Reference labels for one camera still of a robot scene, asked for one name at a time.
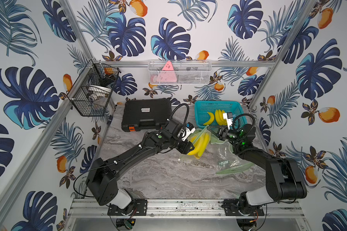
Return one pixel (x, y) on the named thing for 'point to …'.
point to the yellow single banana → (211, 120)
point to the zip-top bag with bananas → (197, 133)
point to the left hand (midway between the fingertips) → (191, 143)
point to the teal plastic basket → (202, 116)
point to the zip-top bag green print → (224, 160)
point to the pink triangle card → (167, 74)
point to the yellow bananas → (200, 144)
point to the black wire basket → (91, 95)
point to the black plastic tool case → (145, 114)
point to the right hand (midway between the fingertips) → (208, 128)
